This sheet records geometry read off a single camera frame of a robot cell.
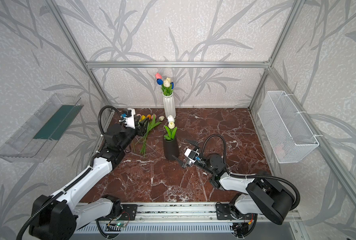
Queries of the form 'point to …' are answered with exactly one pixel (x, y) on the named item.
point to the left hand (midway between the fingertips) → (146, 113)
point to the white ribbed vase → (169, 105)
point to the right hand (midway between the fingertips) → (180, 141)
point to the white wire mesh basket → (290, 138)
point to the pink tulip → (158, 76)
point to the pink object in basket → (279, 150)
